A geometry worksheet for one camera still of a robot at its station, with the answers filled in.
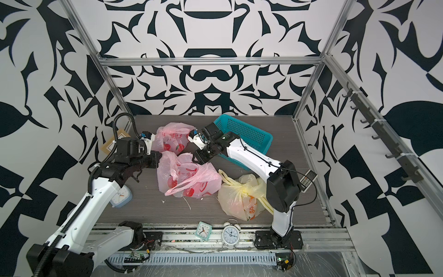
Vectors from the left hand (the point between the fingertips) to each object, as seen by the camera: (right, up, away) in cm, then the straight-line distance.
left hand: (158, 151), depth 79 cm
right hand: (+16, -2, +3) cm, 17 cm away
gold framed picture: (-28, +1, +7) cm, 29 cm away
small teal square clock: (+21, -34, -3) cm, 40 cm away
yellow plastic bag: (+38, -18, -6) cm, 43 cm away
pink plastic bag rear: (+1, +6, +18) cm, 19 cm away
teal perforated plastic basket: (+50, +4, +24) cm, 55 cm away
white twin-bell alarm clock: (+32, -34, -6) cm, 47 cm away
